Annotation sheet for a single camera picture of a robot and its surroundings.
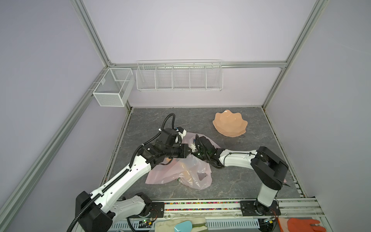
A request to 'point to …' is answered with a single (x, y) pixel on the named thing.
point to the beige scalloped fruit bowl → (230, 124)
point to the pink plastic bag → (192, 170)
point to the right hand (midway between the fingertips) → (177, 161)
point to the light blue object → (184, 226)
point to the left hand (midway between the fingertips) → (191, 152)
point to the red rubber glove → (299, 224)
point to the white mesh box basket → (114, 87)
